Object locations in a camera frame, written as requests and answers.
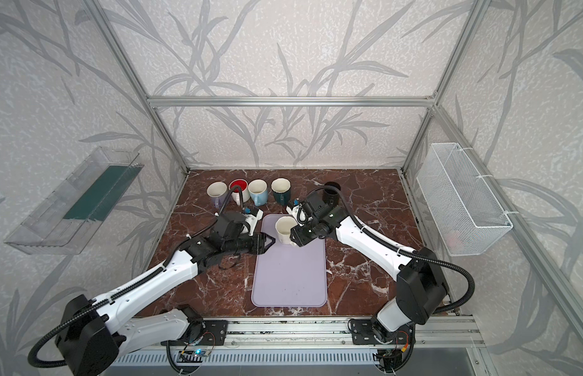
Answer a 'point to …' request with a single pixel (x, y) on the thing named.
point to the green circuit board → (190, 356)
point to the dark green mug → (280, 188)
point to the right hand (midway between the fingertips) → (297, 227)
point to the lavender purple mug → (216, 190)
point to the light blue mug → (258, 190)
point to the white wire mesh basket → (465, 212)
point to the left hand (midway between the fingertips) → (275, 235)
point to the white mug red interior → (244, 190)
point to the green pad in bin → (106, 193)
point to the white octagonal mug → (283, 225)
